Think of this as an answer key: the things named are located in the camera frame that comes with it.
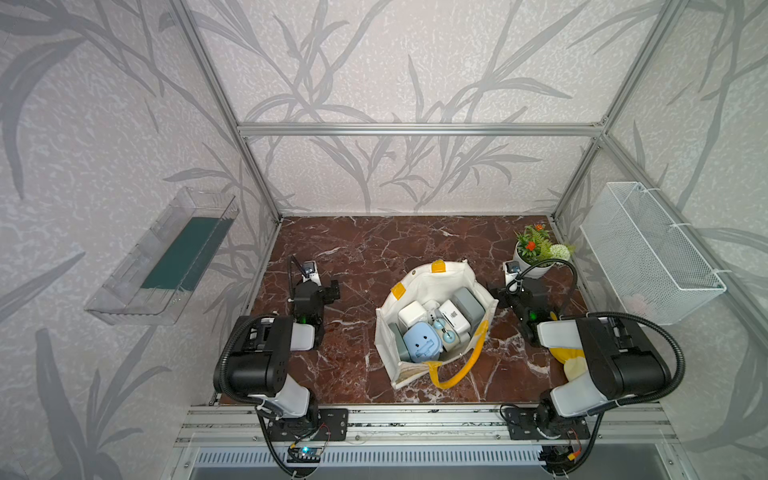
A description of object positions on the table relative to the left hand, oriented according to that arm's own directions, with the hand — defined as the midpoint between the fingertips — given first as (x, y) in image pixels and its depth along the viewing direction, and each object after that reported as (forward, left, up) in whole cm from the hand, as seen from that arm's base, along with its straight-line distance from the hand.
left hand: (318, 276), depth 94 cm
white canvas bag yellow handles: (-7, -36, +8) cm, 37 cm away
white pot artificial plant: (+6, -68, +9) cm, 69 cm away
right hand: (0, -59, 0) cm, 59 cm away
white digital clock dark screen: (-16, -41, +5) cm, 44 cm away
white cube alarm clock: (-16, -29, +6) cm, 34 cm away
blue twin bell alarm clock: (-21, -39, +3) cm, 44 cm away
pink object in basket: (-17, -84, +15) cm, 87 cm away
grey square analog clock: (-14, -45, +7) cm, 47 cm away
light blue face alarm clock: (-23, -32, +6) cm, 40 cm away
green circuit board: (-45, -3, -9) cm, 47 cm away
